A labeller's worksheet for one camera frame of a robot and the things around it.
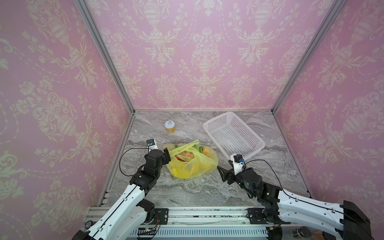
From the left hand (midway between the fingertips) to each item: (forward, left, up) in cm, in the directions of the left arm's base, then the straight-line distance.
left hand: (162, 150), depth 81 cm
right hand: (-7, -33, -1) cm, 34 cm away
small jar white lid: (+26, +1, -11) cm, 28 cm away
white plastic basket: (+21, -44, -14) cm, 51 cm away
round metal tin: (-35, -63, -4) cm, 72 cm away
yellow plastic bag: (-4, -16, -2) cm, 16 cm away
